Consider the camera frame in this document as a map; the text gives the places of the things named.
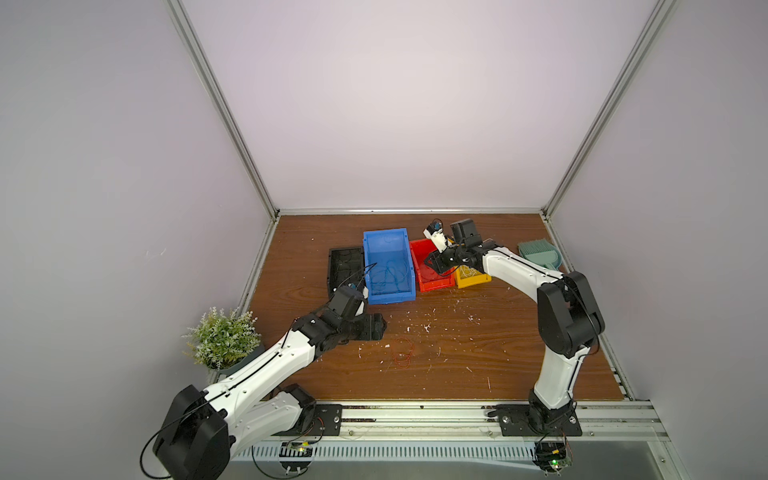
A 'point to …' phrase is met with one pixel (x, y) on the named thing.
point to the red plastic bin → (429, 278)
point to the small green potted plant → (223, 342)
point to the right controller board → (552, 456)
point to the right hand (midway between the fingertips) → (429, 252)
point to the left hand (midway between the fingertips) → (380, 324)
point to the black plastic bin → (345, 267)
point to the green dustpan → (542, 253)
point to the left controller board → (295, 456)
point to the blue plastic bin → (379, 247)
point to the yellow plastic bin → (467, 276)
